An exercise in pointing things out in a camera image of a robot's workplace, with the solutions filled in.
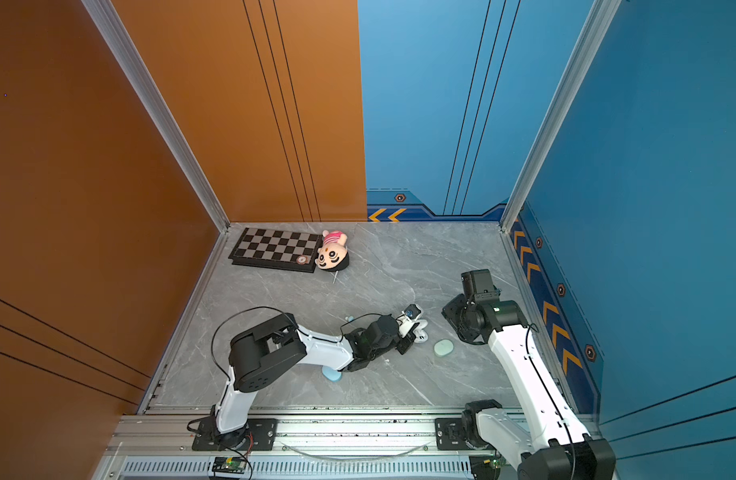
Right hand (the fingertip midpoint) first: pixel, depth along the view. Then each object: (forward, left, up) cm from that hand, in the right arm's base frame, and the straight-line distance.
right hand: (442, 314), depth 79 cm
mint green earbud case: (-3, -2, -14) cm, 14 cm away
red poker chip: (+27, +45, -10) cm, 54 cm away
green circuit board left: (-31, +53, -16) cm, 64 cm away
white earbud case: (-1, +5, -10) cm, 12 cm away
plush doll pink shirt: (+25, +33, -5) cm, 41 cm away
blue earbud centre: (+6, +26, -14) cm, 30 cm away
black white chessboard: (+32, +55, -10) cm, 65 cm away
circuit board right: (-31, -10, -16) cm, 36 cm away
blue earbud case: (-12, +30, -12) cm, 35 cm away
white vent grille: (-32, +35, -15) cm, 50 cm away
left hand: (+3, +5, -9) cm, 11 cm away
